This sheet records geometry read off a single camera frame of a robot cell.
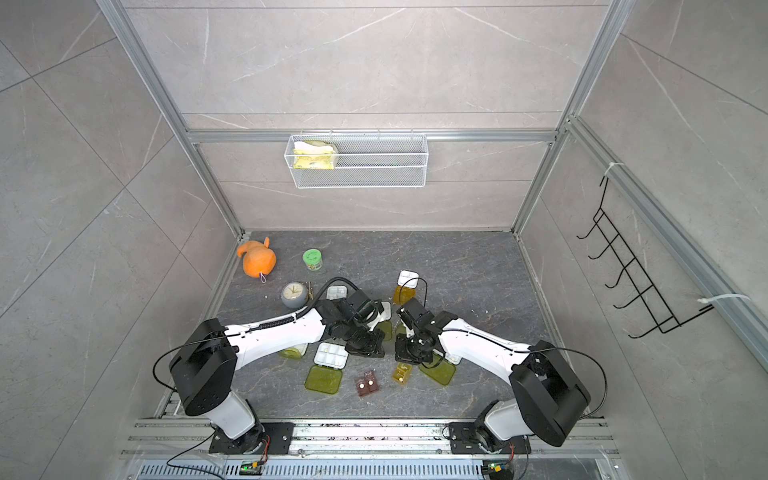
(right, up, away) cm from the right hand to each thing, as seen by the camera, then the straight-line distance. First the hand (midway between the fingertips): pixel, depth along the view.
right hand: (399, 358), depth 83 cm
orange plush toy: (-48, +28, +19) cm, 59 cm away
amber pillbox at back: (+3, +17, +19) cm, 25 cm away
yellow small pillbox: (0, -4, 0) cm, 4 cm away
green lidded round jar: (-31, +28, +24) cm, 48 cm away
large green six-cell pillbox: (-21, -5, +1) cm, 22 cm away
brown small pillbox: (-9, -7, -1) cm, 11 cm away
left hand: (-3, +3, -3) cm, 5 cm away
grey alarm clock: (-34, +16, +15) cm, 41 cm away
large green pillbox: (+12, -3, +2) cm, 12 cm away
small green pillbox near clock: (-22, +17, +19) cm, 33 cm away
